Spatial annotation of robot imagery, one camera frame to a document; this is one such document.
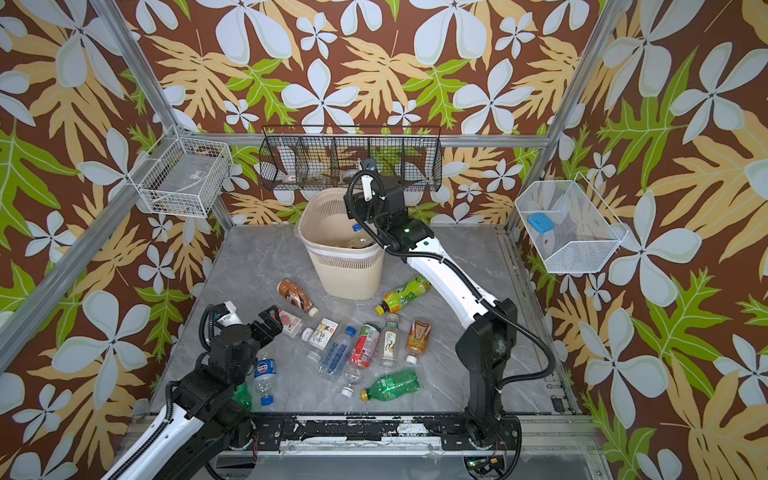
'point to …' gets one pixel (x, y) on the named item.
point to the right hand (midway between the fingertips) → (363, 186)
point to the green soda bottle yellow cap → (393, 385)
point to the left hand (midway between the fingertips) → (269, 313)
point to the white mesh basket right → (571, 227)
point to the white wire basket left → (182, 177)
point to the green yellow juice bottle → (396, 299)
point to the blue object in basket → (541, 222)
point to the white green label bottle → (390, 341)
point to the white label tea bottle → (322, 334)
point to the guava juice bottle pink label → (289, 322)
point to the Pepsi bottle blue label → (264, 374)
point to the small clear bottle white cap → (352, 374)
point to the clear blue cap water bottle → (336, 356)
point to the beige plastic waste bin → (338, 270)
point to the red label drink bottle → (365, 345)
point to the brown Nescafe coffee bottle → (294, 294)
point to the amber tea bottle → (417, 340)
